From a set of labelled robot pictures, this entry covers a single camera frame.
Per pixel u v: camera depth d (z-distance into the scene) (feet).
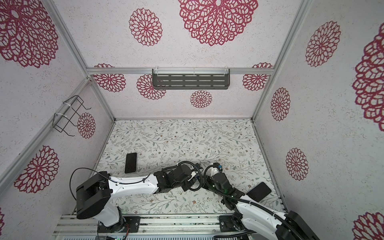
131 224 2.40
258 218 1.65
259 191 2.77
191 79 3.02
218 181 2.07
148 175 1.87
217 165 2.52
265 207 1.64
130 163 3.26
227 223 2.38
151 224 2.47
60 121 2.36
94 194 1.55
